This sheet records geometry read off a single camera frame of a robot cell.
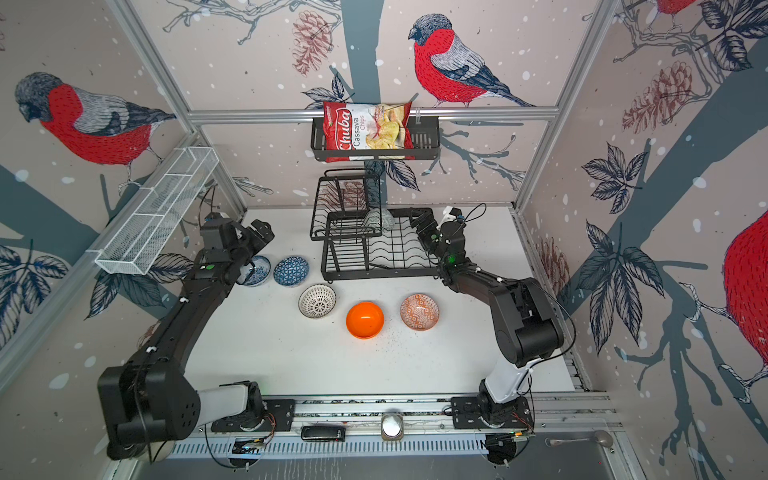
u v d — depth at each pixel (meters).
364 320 0.88
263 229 0.81
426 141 0.95
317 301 0.93
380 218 0.85
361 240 0.82
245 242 0.70
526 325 0.48
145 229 0.74
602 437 0.71
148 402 0.39
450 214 0.83
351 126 0.88
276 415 0.73
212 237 0.61
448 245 0.70
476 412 0.73
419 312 0.90
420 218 0.80
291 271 1.01
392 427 0.66
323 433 0.69
